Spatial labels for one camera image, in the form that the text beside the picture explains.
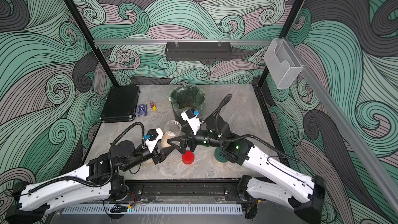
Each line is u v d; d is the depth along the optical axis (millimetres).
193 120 527
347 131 511
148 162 564
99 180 470
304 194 383
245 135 488
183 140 503
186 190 753
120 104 1029
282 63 779
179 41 942
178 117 783
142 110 1037
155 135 509
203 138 525
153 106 1065
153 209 697
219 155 740
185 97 925
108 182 462
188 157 837
